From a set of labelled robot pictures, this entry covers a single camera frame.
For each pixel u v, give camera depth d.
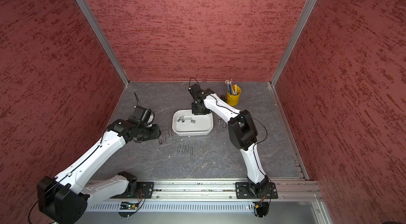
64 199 0.37
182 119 0.98
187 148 0.87
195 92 0.75
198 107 0.80
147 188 0.75
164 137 0.90
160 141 0.90
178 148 0.87
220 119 0.98
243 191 0.74
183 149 0.87
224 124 0.97
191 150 0.87
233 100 1.00
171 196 0.73
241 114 0.56
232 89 1.03
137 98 1.13
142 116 0.62
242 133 0.54
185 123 0.98
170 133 0.92
